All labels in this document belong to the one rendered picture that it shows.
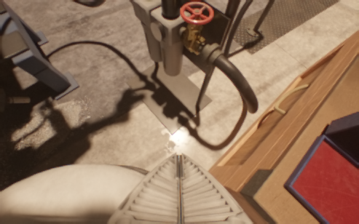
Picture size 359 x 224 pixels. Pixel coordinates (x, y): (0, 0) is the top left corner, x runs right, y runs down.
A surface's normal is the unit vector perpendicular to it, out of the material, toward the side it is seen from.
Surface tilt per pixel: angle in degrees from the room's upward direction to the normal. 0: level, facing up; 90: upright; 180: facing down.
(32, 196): 16
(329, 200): 0
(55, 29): 0
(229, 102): 0
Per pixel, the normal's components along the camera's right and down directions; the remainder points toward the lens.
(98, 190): 0.13, -0.71
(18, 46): 0.03, -0.38
